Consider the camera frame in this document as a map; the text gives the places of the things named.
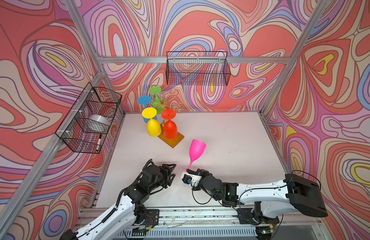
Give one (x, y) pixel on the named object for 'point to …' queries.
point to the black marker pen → (99, 142)
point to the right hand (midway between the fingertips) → (190, 171)
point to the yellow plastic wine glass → (153, 127)
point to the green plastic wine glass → (156, 102)
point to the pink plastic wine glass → (196, 151)
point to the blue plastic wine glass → (145, 100)
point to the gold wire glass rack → (163, 103)
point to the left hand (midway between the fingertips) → (179, 168)
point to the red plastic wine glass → (170, 129)
